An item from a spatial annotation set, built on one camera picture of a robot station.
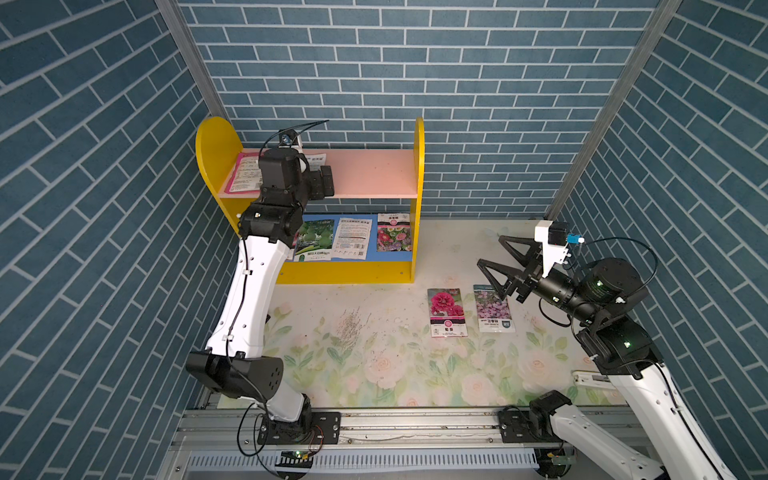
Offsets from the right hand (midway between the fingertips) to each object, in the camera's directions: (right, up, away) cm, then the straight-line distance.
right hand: (496, 254), depth 56 cm
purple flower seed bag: (+12, -20, +37) cm, 44 cm away
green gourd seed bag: (-45, +3, +38) cm, 59 cm away
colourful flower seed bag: (-20, +6, +42) cm, 47 cm away
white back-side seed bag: (-34, +4, +40) cm, 52 cm away
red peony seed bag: (-3, -20, +38) cm, 43 cm away
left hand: (-38, +20, +13) cm, 45 cm away
